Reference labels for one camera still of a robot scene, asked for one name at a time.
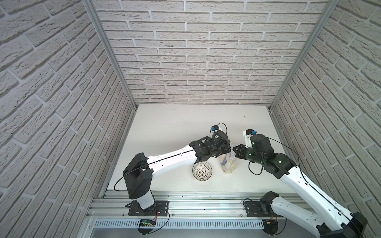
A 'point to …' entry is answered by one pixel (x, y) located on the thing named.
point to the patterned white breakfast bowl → (202, 171)
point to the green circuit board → (147, 222)
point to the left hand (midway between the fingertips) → (231, 140)
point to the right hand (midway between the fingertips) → (230, 149)
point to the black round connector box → (270, 226)
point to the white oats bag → (227, 161)
